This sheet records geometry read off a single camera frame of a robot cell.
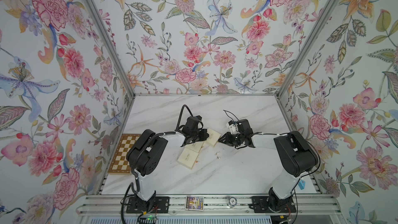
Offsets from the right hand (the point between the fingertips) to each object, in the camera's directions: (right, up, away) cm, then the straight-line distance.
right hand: (219, 138), depth 95 cm
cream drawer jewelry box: (-18, -10, -9) cm, 23 cm away
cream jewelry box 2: (-15, -4, -5) cm, 16 cm away
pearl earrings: (-2, -10, -5) cm, 11 cm away
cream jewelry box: (-4, +1, -2) cm, 4 cm away
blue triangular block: (+39, -20, -17) cm, 47 cm away
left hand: (-5, +2, -2) cm, 6 cm away
